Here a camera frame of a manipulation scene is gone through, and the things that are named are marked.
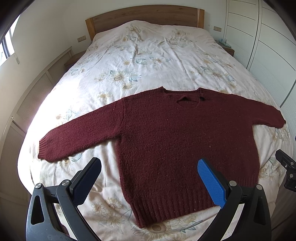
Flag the dark red knit sweater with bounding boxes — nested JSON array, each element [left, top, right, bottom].
[[38, 87, 285, 228]]

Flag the radiator cover panelling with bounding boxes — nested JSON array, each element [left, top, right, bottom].
[[1, 47, 73, 206]]

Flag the wooden nightstand right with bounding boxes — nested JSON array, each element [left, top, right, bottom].
[[217, 42, 235, 57]]

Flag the items on nightstand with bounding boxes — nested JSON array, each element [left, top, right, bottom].
[[219, 39, 231, 48]]

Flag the white sliding wardrobe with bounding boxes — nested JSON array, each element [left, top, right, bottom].
[[224, 0, 295, 140]]

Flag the window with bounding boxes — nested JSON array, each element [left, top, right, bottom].
[[0, 16, 20, 65]]

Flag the floral white bed duvet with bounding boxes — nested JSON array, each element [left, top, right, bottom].
[[17, 19, 294, 241]]

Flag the wooden headboard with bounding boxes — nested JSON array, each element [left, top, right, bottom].
[[85, 4, 205, 40]]

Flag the beige wall socket right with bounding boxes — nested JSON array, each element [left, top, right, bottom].
[[213, 26, 222, 32]]

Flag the beige wall socket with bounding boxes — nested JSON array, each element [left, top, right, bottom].
[[213, 26, 222, 32], [77, 36, 86, 42]]

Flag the beige wall socket left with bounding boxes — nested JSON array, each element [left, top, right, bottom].
[[77, 36, 86, 42]]

